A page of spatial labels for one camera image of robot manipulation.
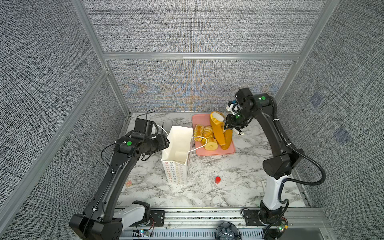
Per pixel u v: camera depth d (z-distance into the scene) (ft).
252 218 2.40
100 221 1.20
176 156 3.11
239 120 2.21
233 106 2.36
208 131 3.27
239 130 2.30
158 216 2.41
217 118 2.69
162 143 2.03
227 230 2.26
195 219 2.45
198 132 3.39
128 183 2.74
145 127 1.75
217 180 2.76
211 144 3.10
